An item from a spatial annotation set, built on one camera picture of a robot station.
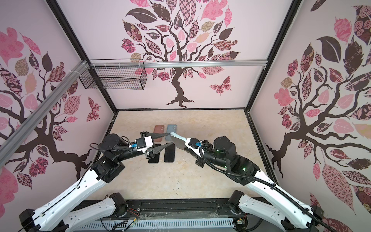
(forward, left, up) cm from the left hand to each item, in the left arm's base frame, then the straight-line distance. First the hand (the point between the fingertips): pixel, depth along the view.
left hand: (171, 139), depth 55 cm
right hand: (+2, -6, -7) cm, 10 cm away
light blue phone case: (+35, +6, -40) cm, 53 cm away
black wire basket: (+56, +41, -6) cm, 69 cm away
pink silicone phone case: (+34, +16, -40) cm, 55 cm away
